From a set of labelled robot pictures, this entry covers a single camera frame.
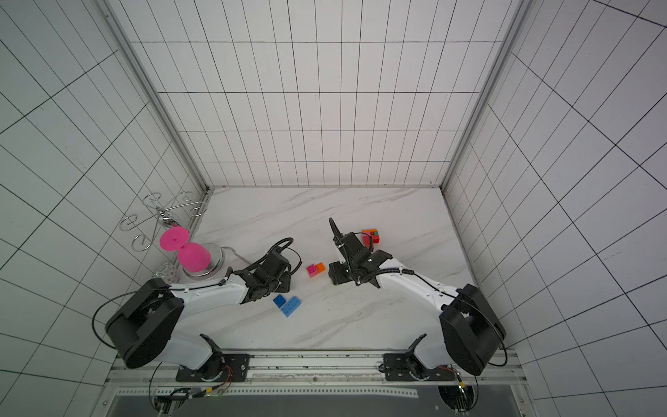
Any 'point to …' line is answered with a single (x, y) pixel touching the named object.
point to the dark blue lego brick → (279, 301)
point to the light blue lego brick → (291, 307)
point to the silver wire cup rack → (162, 216)
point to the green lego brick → (376, 233)
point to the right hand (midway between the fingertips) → (336, 265)
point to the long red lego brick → (376, 239)
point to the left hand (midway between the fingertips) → (279, 282)
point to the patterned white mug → (168, 272)
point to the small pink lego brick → (312, 270)
